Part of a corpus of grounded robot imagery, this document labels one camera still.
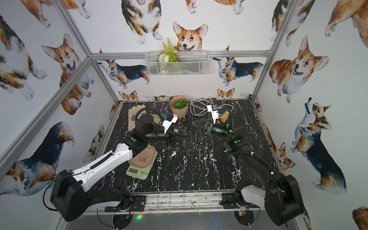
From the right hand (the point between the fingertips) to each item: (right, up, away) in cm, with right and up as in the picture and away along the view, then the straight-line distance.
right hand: (191, 124), depth 67 cm
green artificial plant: (-8, +12, +34) cm, 37 cm away
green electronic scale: (-29, -29, +15) cm, 44 cm away
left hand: (-2, -5, +1) cm, 5 cm away
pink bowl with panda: (-28, -22, +19) cm, 40 cm away
